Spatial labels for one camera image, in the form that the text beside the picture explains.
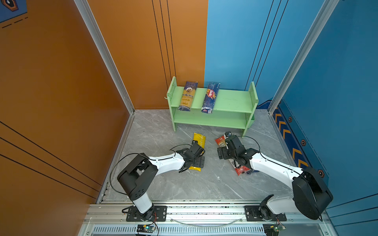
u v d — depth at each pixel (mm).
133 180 473
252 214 725
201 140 994
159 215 738
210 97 843
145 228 709
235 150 656
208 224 709
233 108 851
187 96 868
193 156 697
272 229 706
